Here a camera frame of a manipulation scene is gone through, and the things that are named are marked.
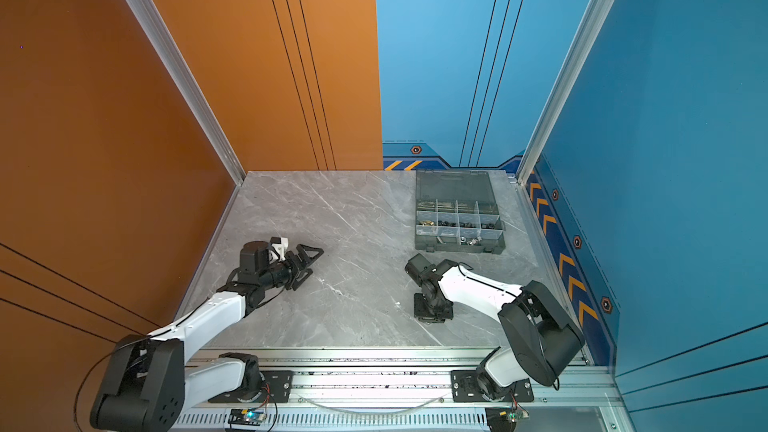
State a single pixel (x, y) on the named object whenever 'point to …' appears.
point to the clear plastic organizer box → (457, 211)
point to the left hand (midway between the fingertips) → (319, 257)
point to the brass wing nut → (426, 223)
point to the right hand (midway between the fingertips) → (422, 321)
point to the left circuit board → (251, 417)
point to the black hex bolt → (466, 225)
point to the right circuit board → (504, 419)
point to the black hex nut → (487, 226)
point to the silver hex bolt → (441, 240)
